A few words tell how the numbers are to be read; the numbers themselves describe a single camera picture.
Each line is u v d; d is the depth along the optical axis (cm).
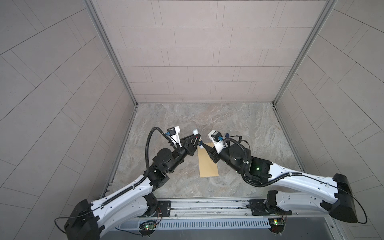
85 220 39
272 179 47
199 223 68
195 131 65
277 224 68
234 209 72
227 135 97
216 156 59
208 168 84
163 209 71
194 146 62
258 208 71
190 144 61
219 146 56
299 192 46
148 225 64
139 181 49
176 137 61
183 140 62
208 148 61
